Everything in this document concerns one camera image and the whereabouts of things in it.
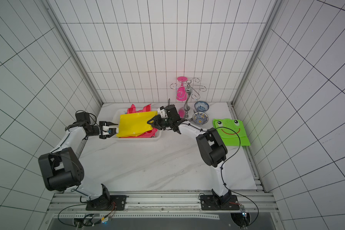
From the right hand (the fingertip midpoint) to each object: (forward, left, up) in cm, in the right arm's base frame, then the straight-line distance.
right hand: (143, 125), depth 87 cm
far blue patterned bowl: (+31, -39, -14) cm, 52 cm away
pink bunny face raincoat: (-1, -3, -8) cm, 9 cm away
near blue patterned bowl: (+19, -38, -15) cm, 45 cm away
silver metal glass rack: (+23, -27, -13) cm, 38 cm away
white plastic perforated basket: (+8, +23, -7) cm, 26 cm away
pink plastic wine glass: (+35, -23, -6) cm, 42 cm away
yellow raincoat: (+3, +7, -4) cm, 9 cm away
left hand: (-1, +19, -1) cm, 19 cm away
